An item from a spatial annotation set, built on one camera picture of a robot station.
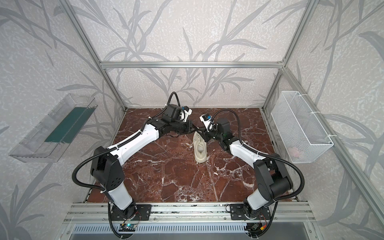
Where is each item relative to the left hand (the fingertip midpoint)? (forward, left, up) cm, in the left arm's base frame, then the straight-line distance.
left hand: (199, 125), depth 80 cm
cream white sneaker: (-4, 0, -18) cm, 19 cm away
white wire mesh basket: (-15, -43, +13) cm, 47 cm away
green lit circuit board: (-44, +34, -25) cm, 61 cm away
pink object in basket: (-15, -47, -2) cm, 49 cm away
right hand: (+4, +1, -4) cm, 6 cm away
